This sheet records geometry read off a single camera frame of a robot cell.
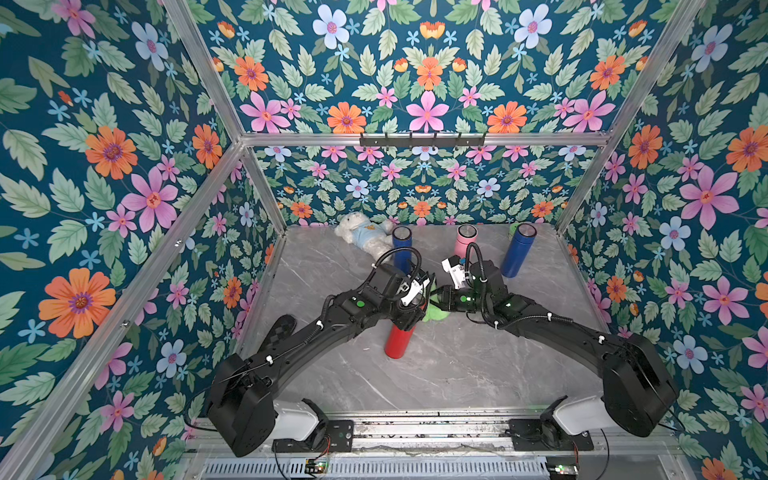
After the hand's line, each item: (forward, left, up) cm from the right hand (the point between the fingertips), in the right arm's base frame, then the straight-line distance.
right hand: (430, 290), depth 80 cm
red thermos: (-9, +9, -12) cm, 18 cm away
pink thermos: (+19, -11, +3) cm, 22 cm away
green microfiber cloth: (-6, -1, -1) cm, 6 cm away
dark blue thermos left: (+17, +8, +3) cm, 19 cm away
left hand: (-4, +3, -2) cm, 5 cm away
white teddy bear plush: (+29, +20, -10) cm, 36 cm away
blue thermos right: (+20, -29, -6) cm, 36 cm away
